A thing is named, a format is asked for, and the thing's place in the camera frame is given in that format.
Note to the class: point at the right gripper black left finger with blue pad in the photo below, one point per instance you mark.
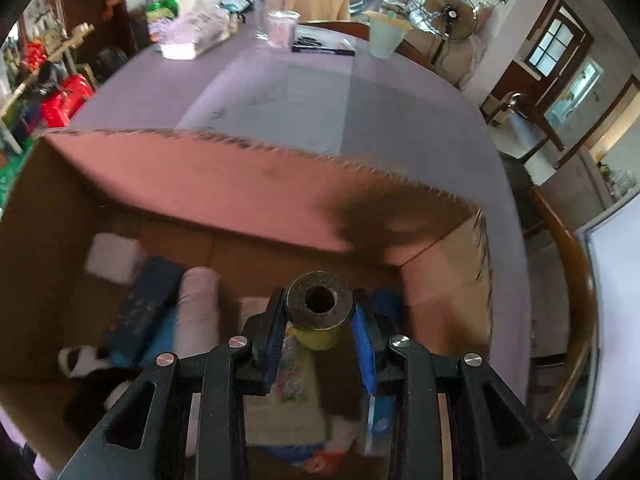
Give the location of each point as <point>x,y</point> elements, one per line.
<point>143,436</point>

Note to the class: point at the wooden chair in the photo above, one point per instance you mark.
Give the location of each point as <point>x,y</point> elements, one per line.
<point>582,303</point>

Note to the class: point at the white labelled bottle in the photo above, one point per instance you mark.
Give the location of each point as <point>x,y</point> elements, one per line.
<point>198,315</point>

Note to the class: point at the standing electric fan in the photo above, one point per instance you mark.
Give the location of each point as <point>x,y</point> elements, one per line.
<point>448,20</point>

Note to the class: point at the green white carton box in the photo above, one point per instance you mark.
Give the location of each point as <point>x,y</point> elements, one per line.
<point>290,413</point>

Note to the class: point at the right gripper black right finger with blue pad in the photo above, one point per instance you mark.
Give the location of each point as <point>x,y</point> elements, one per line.
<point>450,414</point>

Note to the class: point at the large cardboard box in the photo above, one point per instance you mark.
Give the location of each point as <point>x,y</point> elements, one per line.
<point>259,215</point>

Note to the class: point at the white PVC pipe reducer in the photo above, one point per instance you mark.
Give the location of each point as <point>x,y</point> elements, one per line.
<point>115,258</point>

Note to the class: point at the light green cup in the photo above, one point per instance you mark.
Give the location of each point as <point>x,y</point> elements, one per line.
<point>386,31</point>

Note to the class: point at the dark blue box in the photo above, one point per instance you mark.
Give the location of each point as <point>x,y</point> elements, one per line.
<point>153,294</point>

